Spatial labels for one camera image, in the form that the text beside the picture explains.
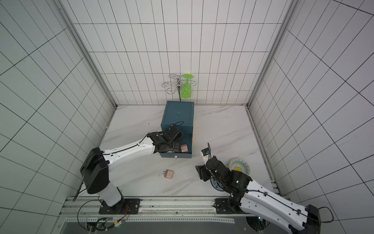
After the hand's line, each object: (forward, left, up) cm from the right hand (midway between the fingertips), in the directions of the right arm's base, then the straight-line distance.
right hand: (196, 166), depth 76 cm
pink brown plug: (+11, +7, -1) cm, 13 cm away
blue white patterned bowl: (-6, -11, -10) cm, 16 cm away
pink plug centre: (-2, +16, -9) cm, 18 cm away
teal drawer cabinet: (+27, +11, +11) cm, 31 cm away
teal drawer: (+16, +5, +3) cm, 17 cm away
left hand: (+11, +14, -1) cm, 18 cm away
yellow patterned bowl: (+6, -26, -9) cm, 28 cm away
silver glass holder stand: (+47, +17, +16) cm, 53 cm away
